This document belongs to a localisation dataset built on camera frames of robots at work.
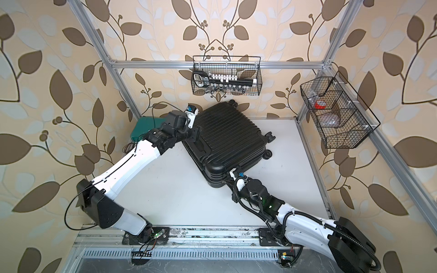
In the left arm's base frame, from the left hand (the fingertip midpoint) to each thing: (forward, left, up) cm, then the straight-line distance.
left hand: (194, 124), depth 78 cm
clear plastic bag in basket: (-2, -59, +6) cm, 60 cm away
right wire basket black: (-1, -66, +5) cm, 66 cm away
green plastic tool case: (+24, +39, -25) cm, 52 cm away
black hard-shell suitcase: (-2, -16, -8) cm, 18 cm away
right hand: (-19, -16, -19) cm, 31 cm away
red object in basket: (+10, -60, +5) cm, 61 cm away
